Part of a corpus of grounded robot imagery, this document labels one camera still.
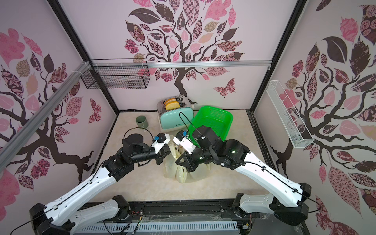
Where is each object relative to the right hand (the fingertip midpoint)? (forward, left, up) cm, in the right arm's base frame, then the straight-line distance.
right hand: (179, 165), depth 58 cm
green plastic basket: (+50, -27, -29) cm, 64 cm away
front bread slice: (+48, +9, -11) cm, 50 cm away
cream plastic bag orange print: (+3, +4, -13) cm, 13 cm away
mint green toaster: (+42, +5, -13) cm, 45 cm away
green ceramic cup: (+45, +31, -24) cm, 59 cm away
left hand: (+9, +3, -4) cm, 10 cm away
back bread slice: (+53, +9, -10) cm, 55 cm away
